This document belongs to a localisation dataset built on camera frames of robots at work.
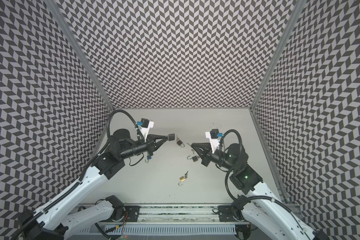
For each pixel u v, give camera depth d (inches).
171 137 26.0
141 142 22.4
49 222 15.0
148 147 22.5
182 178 33.1
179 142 39.0
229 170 21.7
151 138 23.8
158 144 24.8
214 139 21.4
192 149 25.4
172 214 29.1
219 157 22.1
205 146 23.1
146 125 22.8
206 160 22.3
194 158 35.9
